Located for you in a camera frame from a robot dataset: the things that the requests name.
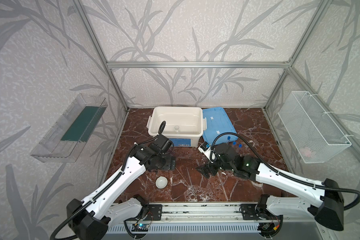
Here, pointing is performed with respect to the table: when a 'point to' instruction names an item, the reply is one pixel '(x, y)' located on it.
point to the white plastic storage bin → (184, 125)
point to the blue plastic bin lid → (218, 121)
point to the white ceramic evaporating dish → (161, 182)
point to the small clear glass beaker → (176, 128)
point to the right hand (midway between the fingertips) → (201, 156)
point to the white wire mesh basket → (315, 133)
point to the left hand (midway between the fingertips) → (170, 160)
